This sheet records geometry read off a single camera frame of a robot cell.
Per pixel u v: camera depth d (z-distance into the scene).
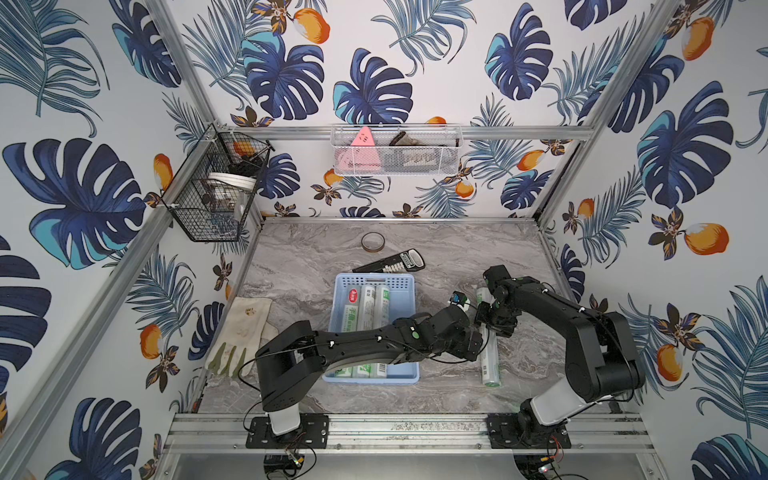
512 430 0.73
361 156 0.90
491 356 0.84
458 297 0.71
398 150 0.92
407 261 1.07
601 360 0.46
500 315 0.77
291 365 0.45
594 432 0.76
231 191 0.80
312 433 0.76
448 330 0.61
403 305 0.95
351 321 0.90
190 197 0.76
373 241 1.14
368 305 0.92
